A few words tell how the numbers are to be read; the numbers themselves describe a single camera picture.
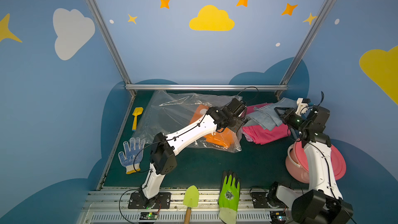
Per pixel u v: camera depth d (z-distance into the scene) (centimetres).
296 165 71
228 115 59
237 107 59
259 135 94
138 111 108
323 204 38
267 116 75
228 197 75
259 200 75
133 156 88
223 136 84
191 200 75
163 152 45
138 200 73
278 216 72
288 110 67
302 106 67
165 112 98
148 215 71
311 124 57
